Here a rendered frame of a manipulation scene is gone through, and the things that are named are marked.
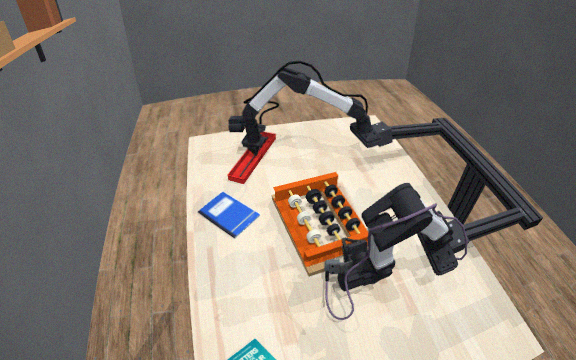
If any teal paperback book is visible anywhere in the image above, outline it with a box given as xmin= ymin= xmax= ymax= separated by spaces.
xmin=227 ymin=339 xmax=276 ymax=360

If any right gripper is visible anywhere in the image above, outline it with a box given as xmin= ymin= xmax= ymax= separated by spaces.
xmin=241 ymin=124 xmax=266 ymax=156

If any blue notebook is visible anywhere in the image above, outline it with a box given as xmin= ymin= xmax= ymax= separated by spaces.
xmin=198 ymin=192 xmax=260 ymax=239

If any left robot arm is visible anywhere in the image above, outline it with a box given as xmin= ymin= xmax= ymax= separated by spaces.
xmin=346 ymin=183 xmax=458 ymax=290

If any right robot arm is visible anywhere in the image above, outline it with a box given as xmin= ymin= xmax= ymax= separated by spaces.
xmin=228 ymin=67 xmax=381 ymax=144

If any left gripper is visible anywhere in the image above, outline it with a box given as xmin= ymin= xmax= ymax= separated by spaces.
xmin=330 ymin=237 xmax=368 ymax=274

